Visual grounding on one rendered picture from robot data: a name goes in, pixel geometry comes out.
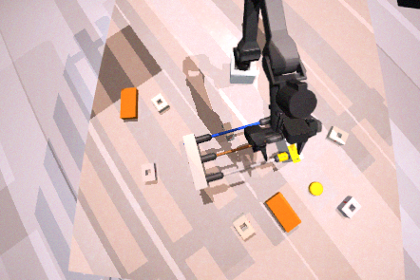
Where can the yellow short cylinder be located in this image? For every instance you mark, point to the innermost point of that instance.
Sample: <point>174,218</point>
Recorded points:
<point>315,188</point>

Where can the orange rectangular block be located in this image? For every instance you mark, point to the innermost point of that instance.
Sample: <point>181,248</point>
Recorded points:
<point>283,211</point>
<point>129,103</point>

